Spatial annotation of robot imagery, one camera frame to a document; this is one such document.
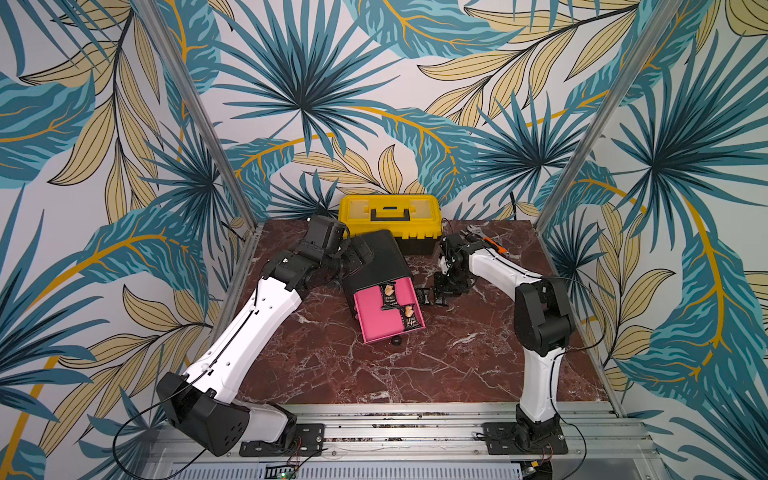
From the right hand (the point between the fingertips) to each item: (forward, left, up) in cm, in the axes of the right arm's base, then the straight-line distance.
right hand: (441, 293), depth 97 cm
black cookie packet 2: (-7, +17, +11) cm, 22 cm away
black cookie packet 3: (-13, +12, +9) cm, 20 cm away
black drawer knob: (-19, +16, +7) cm, 25 cm away
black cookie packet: (-1, +5, -1) cm, 5 cm away
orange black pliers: (+26, -22, -3) cm, 34 cm away
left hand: (-7, +24, +25) cm, 35 cm away
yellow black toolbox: (+20, +8, +14) cm, 25 cm away
